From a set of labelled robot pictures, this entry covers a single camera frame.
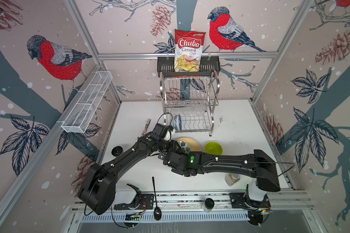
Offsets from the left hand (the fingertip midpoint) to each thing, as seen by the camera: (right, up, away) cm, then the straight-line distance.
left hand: (178, 148), depth 80 cm
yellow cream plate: (+10, -1, +11) cm, 15 cm away
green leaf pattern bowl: (+4, 0, +1) cm, 4 cm away
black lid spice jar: (-35, -2, +1) cm, 35 cm away
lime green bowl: (+23, -2, +10) cm, 25 cm away
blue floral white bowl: (0, +14, +10) cm, 17 cm away
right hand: (-2, -7, -3) cm, 8 cm away
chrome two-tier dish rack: (+8, +28, +21) cm, 36 cm away
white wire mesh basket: (-50, +19, -8) cm, 54 cm away
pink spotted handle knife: (-24, +9, +22) cm, 34 cm away
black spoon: (-10, -30, -10) cm, 33 cm away
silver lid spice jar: (+28, -14, -7) cm, 32 cm away
